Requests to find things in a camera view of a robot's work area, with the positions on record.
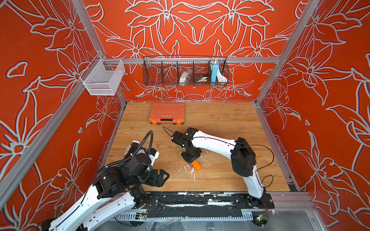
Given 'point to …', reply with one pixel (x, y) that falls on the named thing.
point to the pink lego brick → (191, 164)
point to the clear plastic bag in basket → (185, 77)
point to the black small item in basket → (202, 78)
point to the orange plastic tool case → (167, 113)
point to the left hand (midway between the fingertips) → (163, 174)
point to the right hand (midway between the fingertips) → (188, 161)
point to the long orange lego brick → (196, 165)
